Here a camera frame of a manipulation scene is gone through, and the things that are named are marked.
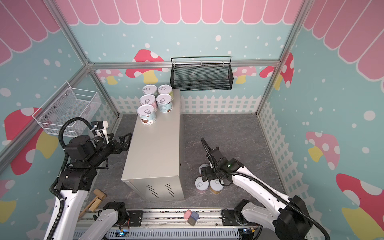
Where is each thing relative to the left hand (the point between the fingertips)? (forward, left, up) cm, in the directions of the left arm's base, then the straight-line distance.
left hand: (123, 137), depth 68 cm
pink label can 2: (-13, -37, -26) cm, 47 cm away
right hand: (-7, -40, -22) cm, 46 cm away
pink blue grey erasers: (-27, -32, -30) cm, 51 cm away
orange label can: (-13, -45, -26) cm, 53 cm away
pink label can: (-1, -37, -26) cm, 45 cm away
